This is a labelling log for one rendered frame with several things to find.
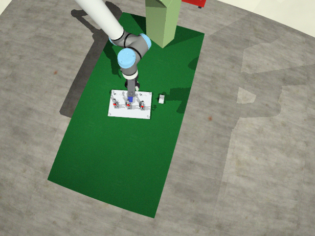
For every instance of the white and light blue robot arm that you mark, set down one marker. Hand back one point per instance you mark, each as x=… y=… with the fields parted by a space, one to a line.
x=135 y=47

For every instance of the toggle clamp with red handle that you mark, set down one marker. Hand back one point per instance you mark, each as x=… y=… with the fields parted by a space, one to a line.
x=116 y=105

